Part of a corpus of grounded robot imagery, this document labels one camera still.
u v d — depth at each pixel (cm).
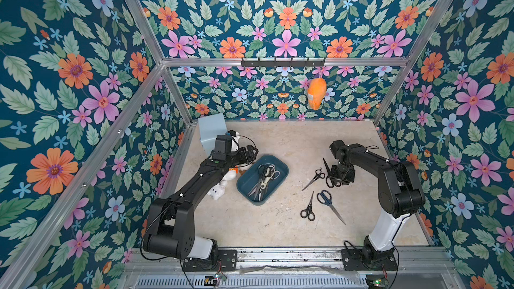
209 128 96
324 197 89
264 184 92
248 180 95
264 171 93
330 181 95
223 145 68
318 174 97
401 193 50
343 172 80
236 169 94
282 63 93
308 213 86
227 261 73
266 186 91
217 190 88
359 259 73
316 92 96
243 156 77
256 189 91
